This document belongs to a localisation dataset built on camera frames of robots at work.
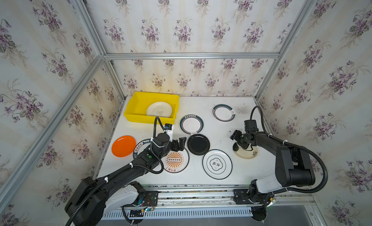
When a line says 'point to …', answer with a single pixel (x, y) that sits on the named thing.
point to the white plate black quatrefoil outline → (217, 164)
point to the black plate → (198, 144)
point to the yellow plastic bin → (135, 109)
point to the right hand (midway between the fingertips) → (233, 140)
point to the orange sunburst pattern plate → (176, 161)
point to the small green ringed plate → (224, 112)
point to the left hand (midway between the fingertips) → (179, 135)
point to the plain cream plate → (159, 109)
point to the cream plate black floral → (243, 153)
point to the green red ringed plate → (191, 124)
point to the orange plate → (123, 146)
